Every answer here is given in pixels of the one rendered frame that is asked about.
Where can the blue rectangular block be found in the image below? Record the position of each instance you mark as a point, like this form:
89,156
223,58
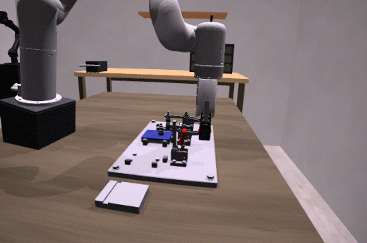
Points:
152,136

